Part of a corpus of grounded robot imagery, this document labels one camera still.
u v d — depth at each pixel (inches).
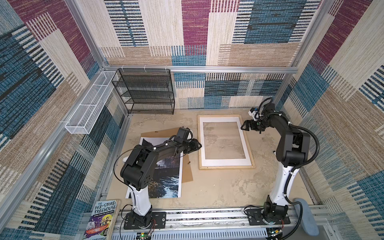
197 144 34.5
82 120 27.5
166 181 33.5
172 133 30.5
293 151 22.3
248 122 36.5
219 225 28.7
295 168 22.6
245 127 36.8
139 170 19.4
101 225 27.7
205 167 35.1
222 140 40.9
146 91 43.8
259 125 34.5
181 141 30.2
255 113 36.7
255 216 28.8
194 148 33.5
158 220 28.7
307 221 27.6
